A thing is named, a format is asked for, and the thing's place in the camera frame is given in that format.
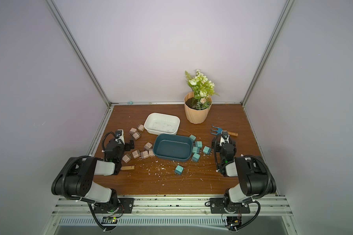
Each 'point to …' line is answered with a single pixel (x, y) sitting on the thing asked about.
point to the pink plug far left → (132, 130)
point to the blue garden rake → (219, 130)
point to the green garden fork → (128, 167)
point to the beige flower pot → (194, 115)
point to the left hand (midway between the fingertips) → (126, 135)
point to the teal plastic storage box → (173, 147)
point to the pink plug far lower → (137, 135)
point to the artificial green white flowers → (203, 90)
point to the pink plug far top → (141, 128)
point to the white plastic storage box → (162, 124)
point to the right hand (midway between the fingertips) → (223, 136)
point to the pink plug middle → (147, 145)
